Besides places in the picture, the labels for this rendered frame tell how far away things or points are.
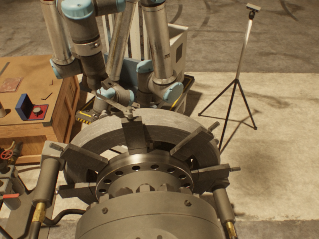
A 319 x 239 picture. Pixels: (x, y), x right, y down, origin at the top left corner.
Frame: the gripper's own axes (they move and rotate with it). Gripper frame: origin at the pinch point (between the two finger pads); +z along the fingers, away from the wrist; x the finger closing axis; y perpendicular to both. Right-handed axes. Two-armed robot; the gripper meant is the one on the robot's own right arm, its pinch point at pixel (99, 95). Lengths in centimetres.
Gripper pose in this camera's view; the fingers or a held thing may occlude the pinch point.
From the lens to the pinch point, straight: 103.2
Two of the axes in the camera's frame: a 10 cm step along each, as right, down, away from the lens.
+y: 7.7, 3.9, -5.0
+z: 0.8, 7.3, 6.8
